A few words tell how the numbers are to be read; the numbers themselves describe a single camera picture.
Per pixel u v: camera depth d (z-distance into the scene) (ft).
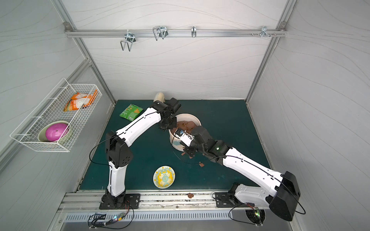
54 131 1.87
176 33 2.64
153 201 2.46
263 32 2.53
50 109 2.14
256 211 2.35
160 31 2.48
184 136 2.03
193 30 2.37
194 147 2.02
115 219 2.22
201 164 2.82
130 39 2.58
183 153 2.95
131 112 3.62
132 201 2.42
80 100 2.35
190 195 2.51
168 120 2.35
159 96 3.17
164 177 2.64
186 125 2.97
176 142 2.61
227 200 2.44
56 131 1.87
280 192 1.27
